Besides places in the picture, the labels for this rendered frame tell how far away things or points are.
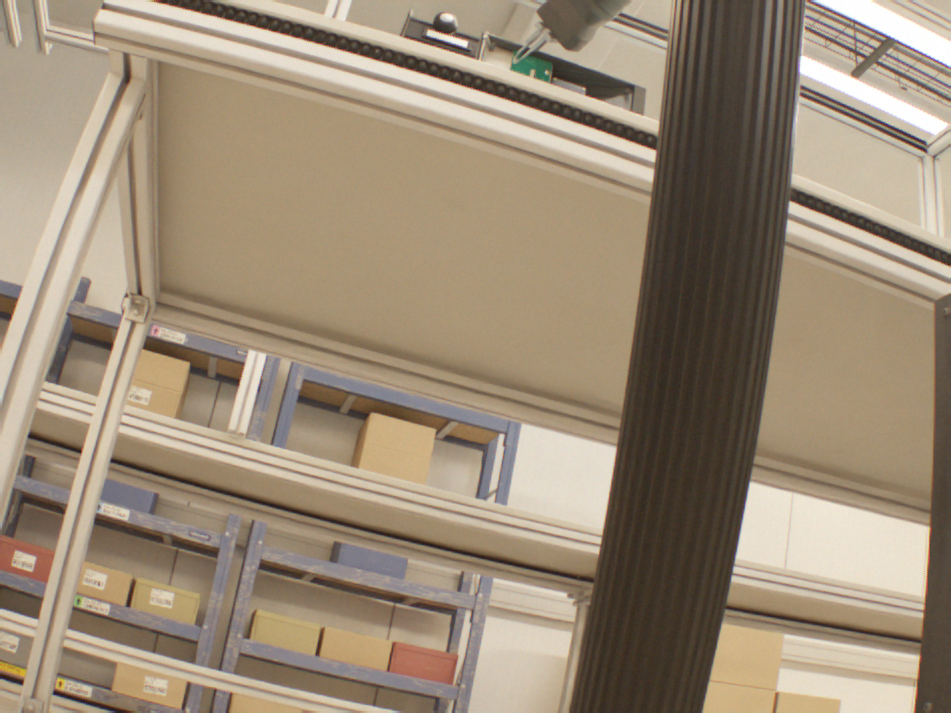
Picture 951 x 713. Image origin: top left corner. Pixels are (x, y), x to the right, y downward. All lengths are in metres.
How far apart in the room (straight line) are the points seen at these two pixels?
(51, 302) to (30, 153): 4.97
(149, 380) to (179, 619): 1.14
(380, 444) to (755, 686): 2.15
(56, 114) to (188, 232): 4.53
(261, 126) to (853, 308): 0.84
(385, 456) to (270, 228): 3.45
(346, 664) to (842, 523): 3.32
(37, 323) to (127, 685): 3.73
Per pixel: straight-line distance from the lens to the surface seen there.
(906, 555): 6.84
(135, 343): 1.75
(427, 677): 4.84
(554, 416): 1.88
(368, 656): 4.77
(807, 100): 2.56
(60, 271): 1.04
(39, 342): 1.01
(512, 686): 5.42
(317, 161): 1.31
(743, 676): 4.84
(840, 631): 3.80
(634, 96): 1.41
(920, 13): 2.32
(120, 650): 2.52
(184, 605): 4.69
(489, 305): 1.59
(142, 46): 1.09
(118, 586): 4.70
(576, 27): 1.34
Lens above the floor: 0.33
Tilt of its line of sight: 21 degrees up
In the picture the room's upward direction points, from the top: 11 degrees clockwise
